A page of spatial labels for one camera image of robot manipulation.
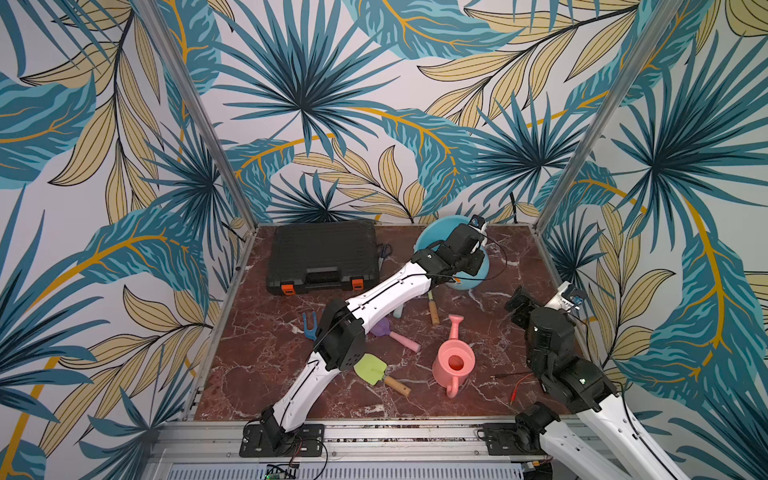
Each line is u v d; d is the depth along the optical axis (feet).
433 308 3.13
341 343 1.75
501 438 2.41
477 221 2.37
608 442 1.52
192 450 2.37
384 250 3.63
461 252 2.13
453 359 2.50
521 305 2.12
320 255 3.49
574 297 1.89
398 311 3.04
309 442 2.40
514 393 2.67
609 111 2.80
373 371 2.75
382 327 3.05
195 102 2.70
